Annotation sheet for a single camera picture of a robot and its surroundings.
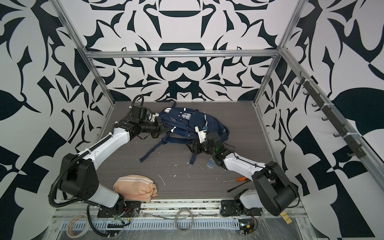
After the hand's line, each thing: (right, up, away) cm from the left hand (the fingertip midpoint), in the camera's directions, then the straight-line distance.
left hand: (174, 124), depth 79 cm
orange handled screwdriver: (+35, -30, +3) cm, 46 cm away
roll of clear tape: (-44, -46, -9) cm, 64 cm away
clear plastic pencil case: (+21, -23, +10) cm, 32 cm away
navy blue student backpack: (+2, 0, +9) cm, 10 cm away
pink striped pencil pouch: (-20, -33, 0) cm, 38 cm away
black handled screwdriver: (+34, -33, +2) cm, 47 cm away
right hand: (+8, -9, +4) cm, 13 cm away
